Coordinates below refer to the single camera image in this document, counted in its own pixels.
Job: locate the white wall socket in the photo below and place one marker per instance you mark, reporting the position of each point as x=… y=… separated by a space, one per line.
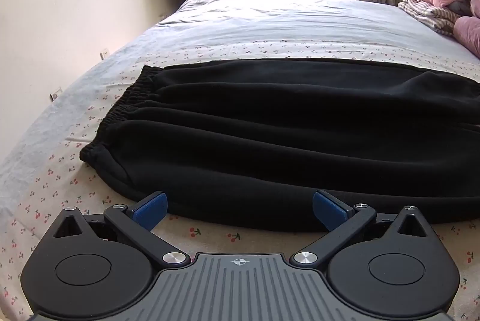
x=56 y=93
x=105 y=53

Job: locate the purple velvet pillow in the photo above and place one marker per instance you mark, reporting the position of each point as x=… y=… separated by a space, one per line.
x=468 y=34

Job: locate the folded striped cloth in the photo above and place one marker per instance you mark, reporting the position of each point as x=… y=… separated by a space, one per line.
x=427 y=13

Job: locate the cherry print bed sheet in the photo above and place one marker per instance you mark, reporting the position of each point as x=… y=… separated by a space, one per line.
x=210 y=51

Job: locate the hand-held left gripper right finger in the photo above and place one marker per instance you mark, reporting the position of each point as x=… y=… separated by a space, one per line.
x=327 y=210

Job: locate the pale blue bed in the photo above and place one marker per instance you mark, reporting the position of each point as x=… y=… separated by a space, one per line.
x=262 y=15

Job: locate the black pants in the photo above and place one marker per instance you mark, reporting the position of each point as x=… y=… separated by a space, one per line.
x=262 y=137

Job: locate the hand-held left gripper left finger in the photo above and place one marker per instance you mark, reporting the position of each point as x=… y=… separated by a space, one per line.
x=152 y=211

